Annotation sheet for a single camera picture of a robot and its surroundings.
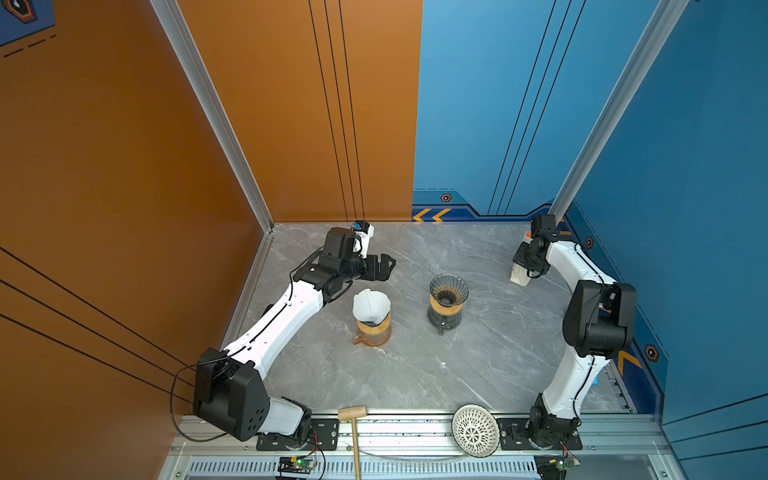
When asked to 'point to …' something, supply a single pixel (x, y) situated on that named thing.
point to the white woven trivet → (475, 430)
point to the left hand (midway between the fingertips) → (382, 257)
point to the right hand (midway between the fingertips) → (522, 260)
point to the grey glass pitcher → (444, 322)
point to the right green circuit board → (566, 461)
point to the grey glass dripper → (448, 289)
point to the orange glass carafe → (372, 340)
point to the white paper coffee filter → (370, 305)
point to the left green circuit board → (303, 462)
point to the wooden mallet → (353, 413)
